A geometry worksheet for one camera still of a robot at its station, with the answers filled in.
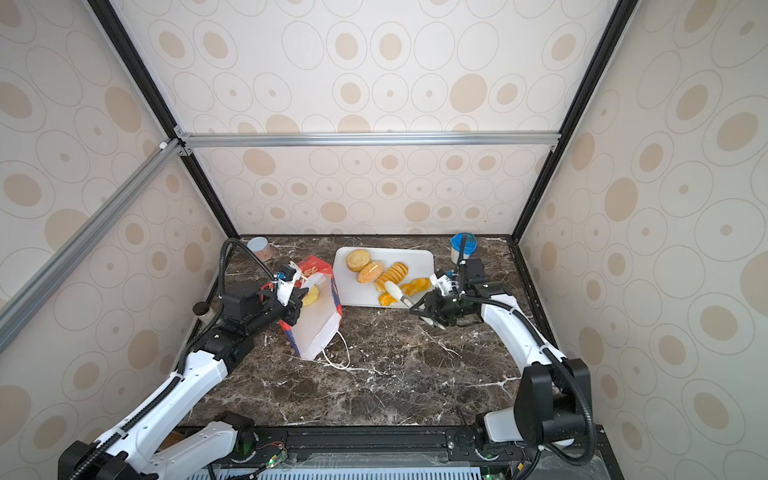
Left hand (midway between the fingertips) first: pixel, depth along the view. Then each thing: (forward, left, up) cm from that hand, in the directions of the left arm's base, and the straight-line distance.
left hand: (312, 286), depth 77 cm
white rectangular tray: (+26, -31, -23) cm, 46 cm away
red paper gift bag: (-3, +3, -18) cm, 19 cm away
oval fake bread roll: (+18, -13, -19) cm, 30 cm away
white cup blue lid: (+29, -48, -17) cm, 59 cm away
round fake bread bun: (+24, -8, -19) cm, 31 cm away
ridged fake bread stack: (+19, -22, -20) cm, 35 cm away
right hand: (-4, -27, -8) cm, 29 cm away
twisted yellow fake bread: (+14, -27, -21) cm, 37 cm away
